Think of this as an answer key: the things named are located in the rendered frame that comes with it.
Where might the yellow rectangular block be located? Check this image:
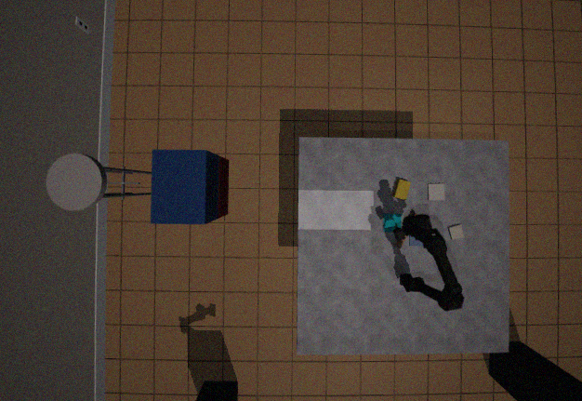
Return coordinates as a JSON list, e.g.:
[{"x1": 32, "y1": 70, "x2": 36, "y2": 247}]
[{"x1": 393, "y1": 179, "x2": 411, "y2": 200}]

